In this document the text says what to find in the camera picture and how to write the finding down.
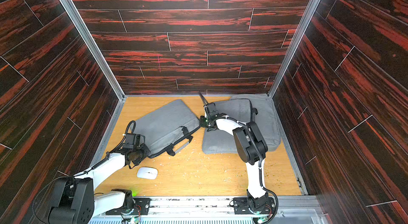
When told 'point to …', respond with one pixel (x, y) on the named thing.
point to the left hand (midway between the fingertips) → (150, 151)
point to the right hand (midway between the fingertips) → (204, 121)
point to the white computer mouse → (148, 173)
